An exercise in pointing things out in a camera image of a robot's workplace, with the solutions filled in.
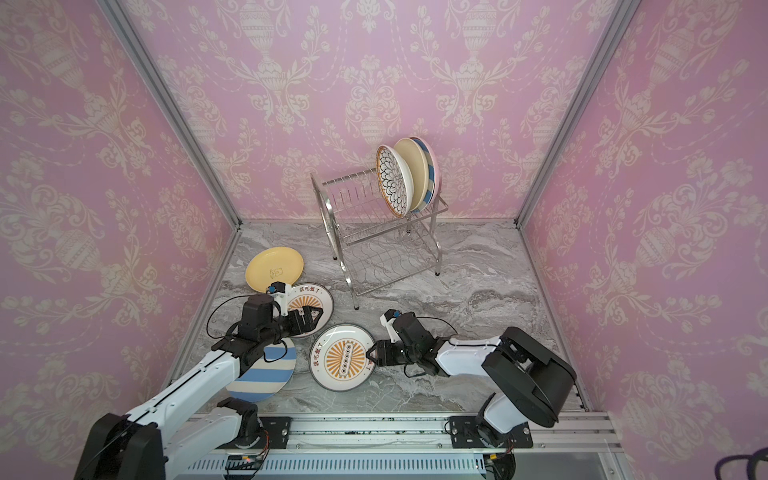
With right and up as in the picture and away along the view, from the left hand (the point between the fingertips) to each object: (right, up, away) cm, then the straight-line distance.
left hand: (313, 314), depth 85 cm
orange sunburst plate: (-7, +3, +15) cm, 17 cm away
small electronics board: (-14, -34, -12) cm, 38 cm away
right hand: (+17, -11, 0) cm, 21 cm away
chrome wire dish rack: (+16, +19, +23) cm, 34 cm away
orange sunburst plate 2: (+7, -13, +1) cm, 15 cm away
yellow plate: (-20, +13, +23) cm, 34 cm away
